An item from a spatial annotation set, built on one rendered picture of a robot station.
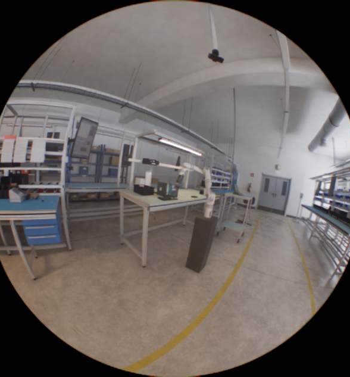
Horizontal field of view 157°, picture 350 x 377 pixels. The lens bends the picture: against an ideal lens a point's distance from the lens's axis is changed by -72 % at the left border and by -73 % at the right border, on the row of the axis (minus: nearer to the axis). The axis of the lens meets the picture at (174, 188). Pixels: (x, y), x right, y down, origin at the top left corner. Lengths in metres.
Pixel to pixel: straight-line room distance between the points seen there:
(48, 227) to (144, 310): 1.27
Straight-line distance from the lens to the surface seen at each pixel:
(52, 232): 1.52
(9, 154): 2.19
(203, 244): 1.73
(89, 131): 1.80
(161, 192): 1.94
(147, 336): 1.42
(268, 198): 8.01
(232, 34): 2.72
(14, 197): 1.79
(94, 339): 1.46
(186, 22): 2.63
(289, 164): 8.15
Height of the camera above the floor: 1.36
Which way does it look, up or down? 7 degrees down
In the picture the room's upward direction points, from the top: 7 degrees clockwise
